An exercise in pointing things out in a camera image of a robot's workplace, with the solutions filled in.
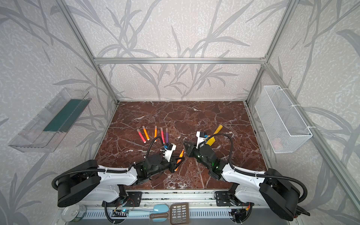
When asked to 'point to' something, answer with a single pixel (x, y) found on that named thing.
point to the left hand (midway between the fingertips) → (185, 155)
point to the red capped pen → (162, 135)
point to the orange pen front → (181, 155)
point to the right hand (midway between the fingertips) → (184, 138)
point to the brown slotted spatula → (179, 213)
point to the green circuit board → (119, 213)
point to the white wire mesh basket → (282, 124)
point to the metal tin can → (74, 213)
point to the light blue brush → (157, 208)
